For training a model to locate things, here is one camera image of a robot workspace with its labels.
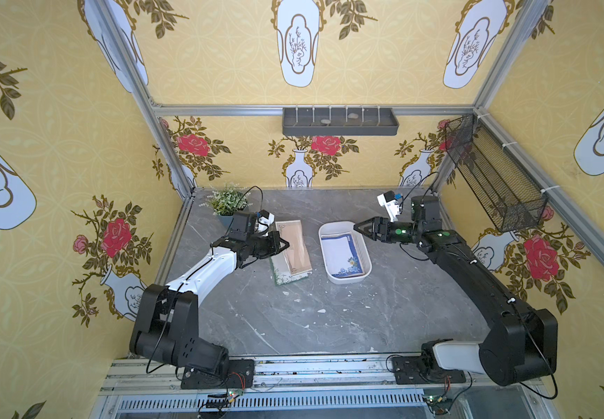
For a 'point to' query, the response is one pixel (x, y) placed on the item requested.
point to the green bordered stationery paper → (282, 273)
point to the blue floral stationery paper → (341, 256)
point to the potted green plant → (226, 201)
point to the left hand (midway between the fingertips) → (292, 244)
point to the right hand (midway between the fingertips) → (359, 232)
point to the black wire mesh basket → (511, 198)
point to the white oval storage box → (333, 228)
